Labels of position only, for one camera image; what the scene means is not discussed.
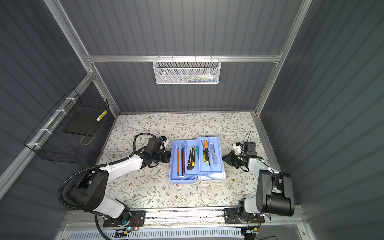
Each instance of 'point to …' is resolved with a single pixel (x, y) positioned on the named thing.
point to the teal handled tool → (196, 148)
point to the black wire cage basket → (65, 133)
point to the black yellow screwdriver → (205, 151)
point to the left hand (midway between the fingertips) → (172, 155)
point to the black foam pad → (83, 122)
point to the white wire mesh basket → (187, 70)
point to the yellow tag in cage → (99, 117)
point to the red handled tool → (183, 161)
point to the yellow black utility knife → (191, 162)
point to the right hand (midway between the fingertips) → (224, 159)
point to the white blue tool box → (201, 159)
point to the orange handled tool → (178, 162)
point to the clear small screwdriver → (214, 154)
